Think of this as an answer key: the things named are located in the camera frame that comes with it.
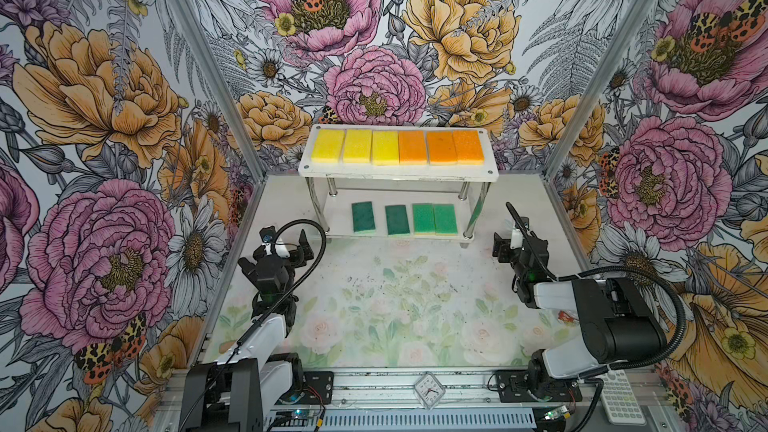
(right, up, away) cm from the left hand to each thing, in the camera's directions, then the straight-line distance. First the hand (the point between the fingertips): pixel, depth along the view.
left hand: (289, 242), depth 86 cm
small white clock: (+38, -34, -13) cm, 53 cm away
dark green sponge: (+20, +6, +13) cm, 24 cm away
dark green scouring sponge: (+31, +5, +13) cm, 34 cm away
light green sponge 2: (+46, +5, +11) cm, 48 cm away
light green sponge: (+40, +6, +13) cm, 42 cm away
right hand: (+65, -1, +9) cm, 66 cm away
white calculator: (+83, -36, -14) cm, 91 cm away
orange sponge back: (+34, +26, -7) cm, 43 cm away
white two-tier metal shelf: (+31, +16, -11) cm, 37 cm away
